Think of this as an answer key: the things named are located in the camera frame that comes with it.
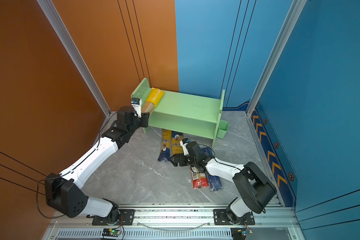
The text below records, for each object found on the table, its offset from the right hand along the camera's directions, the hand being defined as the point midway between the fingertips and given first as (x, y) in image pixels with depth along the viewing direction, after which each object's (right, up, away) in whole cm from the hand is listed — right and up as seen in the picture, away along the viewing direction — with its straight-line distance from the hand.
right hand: (175, 159), depth 86 cm
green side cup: (+31, +17, +12) cm, 37 cm away
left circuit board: (-30, -32, -15) cm, 46 cm away
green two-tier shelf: (+6, +26, -3) cm, 27 cm away
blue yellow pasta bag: (0, +5, +10) cm, 12 cm away
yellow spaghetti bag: (-12, +37, 0) cm, 38 cm away
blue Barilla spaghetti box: (+22, -11, -5) cm, 25 cm away
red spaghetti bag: (+14, -11, -3) cm, 18 cm away
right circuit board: (+31, -32, -16) cm, 47 cm away
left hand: (-15, +27, -6) cm, 32 cm away
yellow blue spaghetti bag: (-7, +1, +6) cm, 9 cm away
